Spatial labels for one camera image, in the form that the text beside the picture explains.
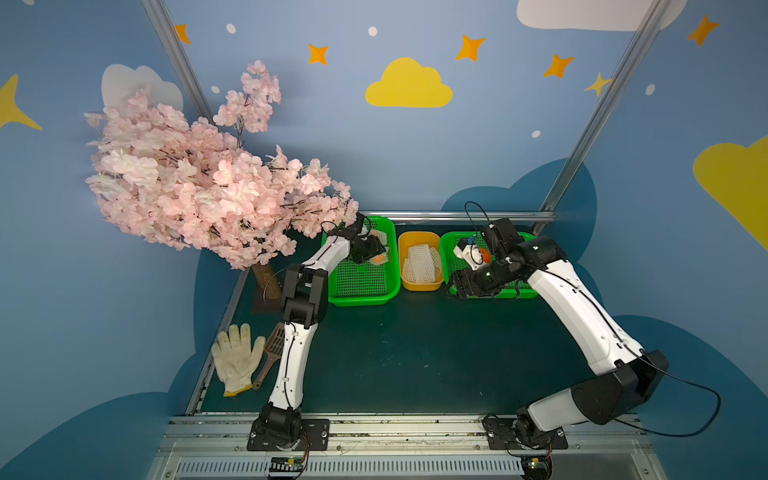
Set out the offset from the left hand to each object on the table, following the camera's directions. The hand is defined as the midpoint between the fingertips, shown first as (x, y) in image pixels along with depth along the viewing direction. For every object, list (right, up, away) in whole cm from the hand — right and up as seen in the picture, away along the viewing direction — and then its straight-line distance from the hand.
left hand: (381, 247), depth 108 cm
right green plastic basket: (+24, -6, -9) cm, 26 cm away
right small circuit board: (+40, -56, -35) cm, 77 cm away
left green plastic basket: (-10, -13, -4) cm, 17 cm away
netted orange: (0, -4, -3) cm, 5 cm away
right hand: (+21, -11, -32) cm, 40 cm away
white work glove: (-42, -33, -22) cm, 58 cm away
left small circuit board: (-23, -55, -36) cm, 69 cm away
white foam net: (+10, -8, -6) cm, 14 cm away
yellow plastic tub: (+13, +3, +8) cm, 15 cm away
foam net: (+14, -4, -9) cm, 17 cm away
